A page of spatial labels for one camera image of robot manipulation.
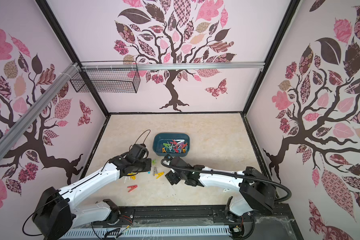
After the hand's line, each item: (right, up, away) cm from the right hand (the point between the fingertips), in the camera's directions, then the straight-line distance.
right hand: (170, 169), depth 82 cm
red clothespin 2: (0, +14, +19) cm, 23 cm away
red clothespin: (-21, -10, +1) cm, 24 cm away
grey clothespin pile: (-10, -3, +6) cm, 12 cm away
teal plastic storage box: (+2, +12, +18) cm, 22 cm away
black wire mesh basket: (-43, +57, +13) cm, 72 cm away
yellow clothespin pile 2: (-22, -6, +4) cm, 23 cm away
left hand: (-12, 0, +1) cm, 12 cm away
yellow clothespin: (+7, +8, +15) cm, 19 cm away
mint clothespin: (-4, +12, +16) cm, 20 cm away
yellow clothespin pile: (-7, -5, +5) cm, 10 cm away
